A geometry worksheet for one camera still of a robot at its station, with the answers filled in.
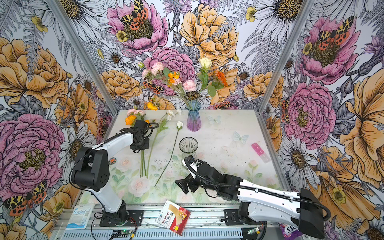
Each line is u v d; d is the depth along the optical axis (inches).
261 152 38.0
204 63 34.7
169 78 33.5
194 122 41.4
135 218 29.1
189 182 24.5
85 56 35.2
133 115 45.2
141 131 30.7
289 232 26.9
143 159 37.1
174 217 28.1
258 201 19.1
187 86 35.2
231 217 29.3
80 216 29.4
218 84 34.6
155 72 32.0
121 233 28.0
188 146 31.4
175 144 40.2
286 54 34.9
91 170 18.9
